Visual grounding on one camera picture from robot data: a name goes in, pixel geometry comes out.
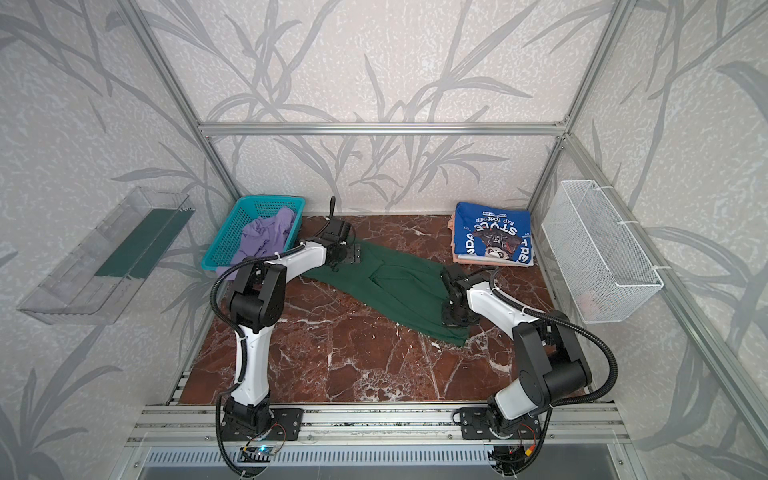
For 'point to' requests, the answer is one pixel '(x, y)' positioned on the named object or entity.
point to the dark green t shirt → (388, 286)
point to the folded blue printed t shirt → (493, 235)
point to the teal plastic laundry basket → (228, 227)
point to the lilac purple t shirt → (261, 237)
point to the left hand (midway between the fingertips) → (349, 243)
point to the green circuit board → (255, 454)
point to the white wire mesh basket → (602, 266)
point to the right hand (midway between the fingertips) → (454, 313)
